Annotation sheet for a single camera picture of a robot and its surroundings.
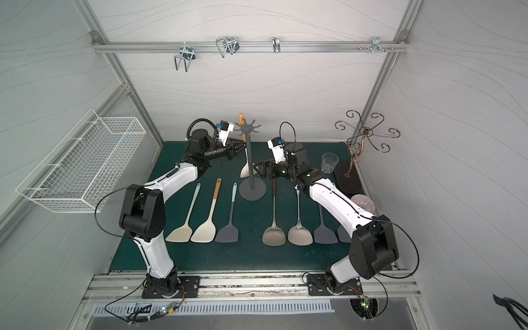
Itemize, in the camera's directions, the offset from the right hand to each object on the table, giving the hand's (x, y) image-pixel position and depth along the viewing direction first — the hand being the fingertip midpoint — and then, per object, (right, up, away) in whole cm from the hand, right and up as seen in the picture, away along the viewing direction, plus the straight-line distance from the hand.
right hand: (261, 162), depth 79 cm
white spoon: (-8, -5, +11) cm, 15 cm away
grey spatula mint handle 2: (+34, -30, +4) cm, 45 cm away
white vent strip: (-44, -53, -8) cm, 69 cm away
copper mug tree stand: (+43, -5, +25) cm, 50 cm away
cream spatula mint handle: (-34, -31, +8) cm, 47 cm away
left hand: (-5, +8, +3) cm, 10 cm away
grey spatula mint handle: (+26, -30, +5) cm, 40 cm away
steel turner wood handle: (+5, -31, +6) cm, 32 cm away
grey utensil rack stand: (-6, -13, +21) cm, 26 cm away
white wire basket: (-61, -5, -13) cm, 62 cm away
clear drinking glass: (+35, +1, +28) cm, 45 cm away
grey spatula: (-14, -30, +5) cm, 33 cm away
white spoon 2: (-23, -30, +5) cm, 38 cm away
